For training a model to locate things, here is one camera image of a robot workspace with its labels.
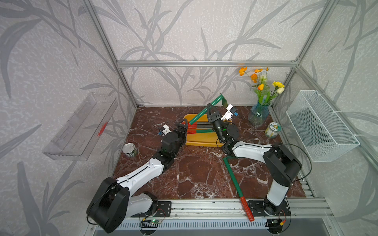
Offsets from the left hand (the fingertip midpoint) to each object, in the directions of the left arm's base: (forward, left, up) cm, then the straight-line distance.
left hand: (189, 124), depth 79 cm
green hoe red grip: (+7, -3, -17) cm, 19 cm away
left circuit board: (-42, +17, -26) cm, 52 cm away
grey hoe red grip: (+11, -7, -17) cm, 22 cm away
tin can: (-5, +37, -20) cm, 43 cm away
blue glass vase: (+18, -47, -12) cm, 52 cm away
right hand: (+5, -10, +10) cm, 15 cm away
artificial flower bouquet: (+25, -49, 0) cm, 55 cm away
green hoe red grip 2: (-32, -29, -22) cm, 49 cm away
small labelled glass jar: (+7, -55, -15) cm, 57 cm away
